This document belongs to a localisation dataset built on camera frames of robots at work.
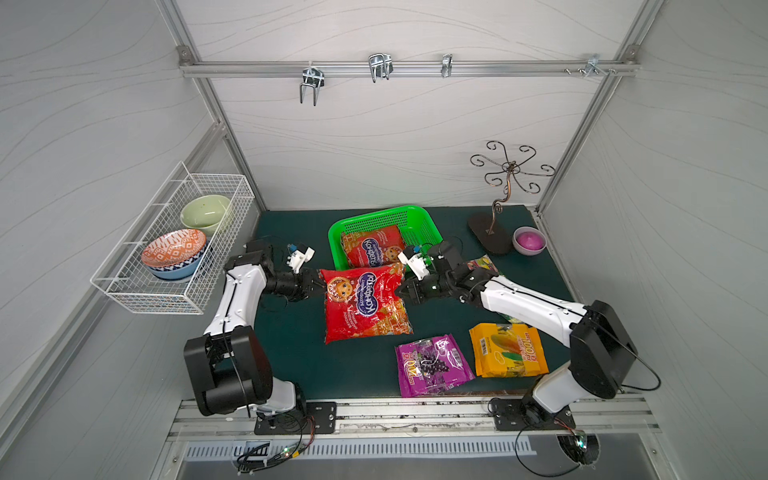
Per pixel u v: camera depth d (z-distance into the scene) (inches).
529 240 40.7
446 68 30.8
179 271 22.3
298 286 27.7
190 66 30.3
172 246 25.0
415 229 44.0
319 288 30.8
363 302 30.9
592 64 30.1
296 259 30.0
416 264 29.3
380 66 30.0
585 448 27.8
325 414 29.0
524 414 25.9
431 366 30.2
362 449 27.6
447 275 25.4
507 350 31.3
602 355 17.1
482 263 39.8
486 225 45.0
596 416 29.6
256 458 27.2
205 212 28.8
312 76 30.8
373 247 39.9
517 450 25.0
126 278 22.7
